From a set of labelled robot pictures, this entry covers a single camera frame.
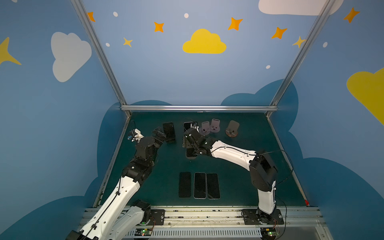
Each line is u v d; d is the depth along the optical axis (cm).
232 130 104
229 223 73
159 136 66
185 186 84
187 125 98
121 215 56
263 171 49
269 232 71
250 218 74
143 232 71
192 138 67
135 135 63
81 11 69
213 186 86
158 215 75
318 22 75
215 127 108
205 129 106
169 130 102
